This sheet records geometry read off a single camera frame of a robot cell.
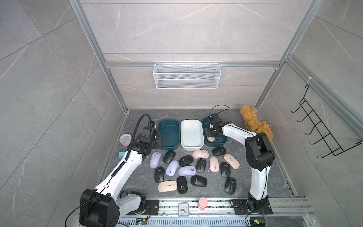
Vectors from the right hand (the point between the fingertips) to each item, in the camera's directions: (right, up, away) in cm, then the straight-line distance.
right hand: (211, 132), depth 100 cm
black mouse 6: (-9, -18, -13) cm, 24 cm away
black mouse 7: (+4, -12, -8) cm, 14 cm away
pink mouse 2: (-9, -13, -10) cm, 18 cm away
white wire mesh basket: (-18, +42, +1) cm, 45 cm away
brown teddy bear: (+27, +7, -5) cm, 29 cm away
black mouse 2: (-19, -17, -12) cm, 28 cm away
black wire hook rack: (+46, +7, -32) cm, 56 cm away
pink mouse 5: (-1, -4, -6) cm, 7 cm away
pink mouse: (-30, -29, -21) cm, 46 cm away
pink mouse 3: (-1, -18, -15) cm, 23 cm away
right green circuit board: (+18, -43, -30) cm, 55 cm away
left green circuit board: (-42, -43, -30) cm, 67 cm away
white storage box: (-14, -3, +3) cm, 14 cm away
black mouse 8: (+6, -21, -15) cm, 27 cm away
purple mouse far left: (-38, -16, -12) cm, 43 cm away
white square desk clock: (-20, -37, -29) cm, 51 cm away
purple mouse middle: (-27, -20, -16) cm, 37 cm away
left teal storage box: (-31, +2, +10) cm, 33 cm away
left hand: (-36, -1, -17) cm, 40 cm away
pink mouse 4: (+11, -17, -12) cm, 23 cm away
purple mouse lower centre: (-18, -22, -17) cm, 33 cm away
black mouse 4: (-21, -28, -21) cm, 41 cm away
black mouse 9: (+7, -28, -22) cm, 36 cm away
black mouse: (-30, -15, -10) cm, 35 cm away
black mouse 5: (-12, -26, -20) cm, 35 cm away
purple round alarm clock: (-62, -4, -2) cm, 62 cm away
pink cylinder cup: (-11, -32, -32) cm, 47 cm away
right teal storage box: (+5, -6, -4) cm, 9 cm away
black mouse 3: (-35, -23, -17) cm, 45 cm away
